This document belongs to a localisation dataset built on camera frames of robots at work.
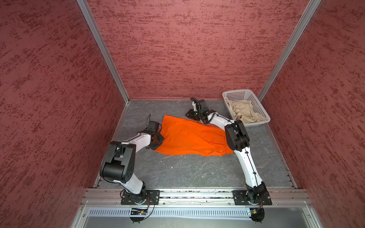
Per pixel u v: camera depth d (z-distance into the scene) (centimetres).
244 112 110
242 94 118
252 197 65
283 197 76
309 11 73
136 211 73
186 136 97
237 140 63
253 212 71
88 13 73
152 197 74
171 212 71
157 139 82
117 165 46
